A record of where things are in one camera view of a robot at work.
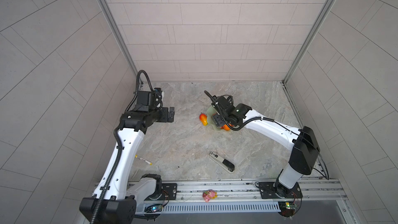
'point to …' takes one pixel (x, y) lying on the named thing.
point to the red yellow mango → (203, 118)
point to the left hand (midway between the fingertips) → (168, 109)
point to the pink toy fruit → (208, 194)
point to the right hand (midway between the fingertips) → (219, 115)
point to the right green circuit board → (287, 208)
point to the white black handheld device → (227, 165)
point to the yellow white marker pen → (143, 159)
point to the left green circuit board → (153, 208)
